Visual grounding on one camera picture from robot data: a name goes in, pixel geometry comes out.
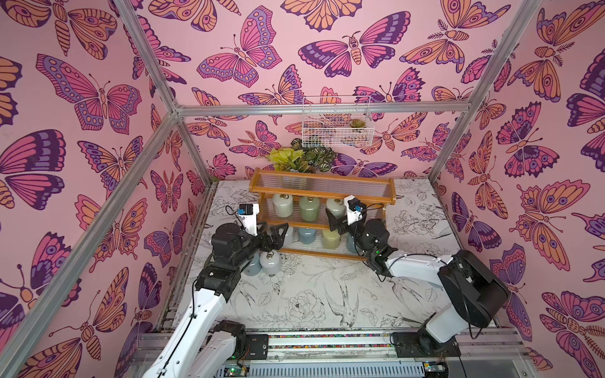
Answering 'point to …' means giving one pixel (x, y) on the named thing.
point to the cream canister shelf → (336, 206)
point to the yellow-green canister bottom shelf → (331, 239)
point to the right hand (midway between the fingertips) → (341, 202)
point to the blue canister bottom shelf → (307, 235)
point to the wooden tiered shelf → (266, 181)
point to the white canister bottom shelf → (288, 242)
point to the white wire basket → (337, 122)
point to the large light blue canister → (254, 268)
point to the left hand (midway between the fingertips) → (279, 222)
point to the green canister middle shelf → (309, 207)
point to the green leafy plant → (298, 157)
